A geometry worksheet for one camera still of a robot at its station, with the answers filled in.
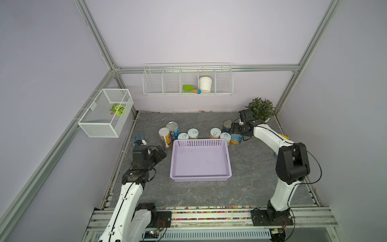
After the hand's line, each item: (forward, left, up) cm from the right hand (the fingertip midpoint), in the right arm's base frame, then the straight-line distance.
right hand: (236, 128), depth 97 cm
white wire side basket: (-3, +76, +16) cm, 78 cm away
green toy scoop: (+23, +31, +15) cm, 41 cm away
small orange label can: (+1, +13, -6) cm, 15 cm away
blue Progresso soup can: (+3, +42, -1) cm, 42 cm away
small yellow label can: (-2, +6, -5) cm, 8 cm away
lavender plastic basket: (-17, +24, -10) cm, 31 cm away
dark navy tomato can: (+3, +6, -1) cm, 6 cm away
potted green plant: (+8, -16, +8) cm, 20 cm away
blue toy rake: (-22, +54, +16) cm, 60 cm away
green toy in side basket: (-1, +67, +19) cm, 70 cm away
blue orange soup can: (-5, +1, -4) cm, 7 cm away
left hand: (-20, +45, +5) cm, 50 cm away
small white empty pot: (+19, +20, +21) cm, 35 cm away
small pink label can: (-2, +35, -5) cm, 36 cm away
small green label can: (+1, +28, -6) cm, 29 cm away
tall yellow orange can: (-3, +45, +1) cm, 46 cm away
